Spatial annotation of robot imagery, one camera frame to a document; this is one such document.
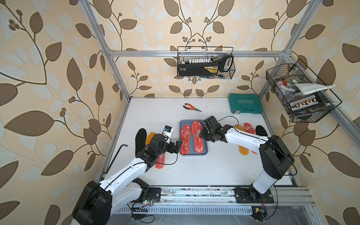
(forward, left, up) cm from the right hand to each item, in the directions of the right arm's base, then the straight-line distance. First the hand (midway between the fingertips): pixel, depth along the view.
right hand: (200, 134), depth 91 cm
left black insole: (-1, +40, -4) cm, 41 cm away
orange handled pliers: (+27, +3, -5) cm, 28 cm away
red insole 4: (+8, -37, -7) cm, 38 cm away
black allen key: (-10, +56, -5) cm, 57 cm away
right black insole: (+4, -44, -6) cm, 44 cm away
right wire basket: (+22, -51, +27) cm, 61 cm away
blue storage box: (-10, +6, -5) cm, 12 cm away
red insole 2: (+7, +2, -1) cm, 7 cm away
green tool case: (+29, -39, -2) cm, 49 cm away
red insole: (+6, +9, -5) cm, 12 cm away
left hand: (-6, +15, +6) cm, 18 cm away
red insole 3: (-14, +25, -6) cm, 30 cm away
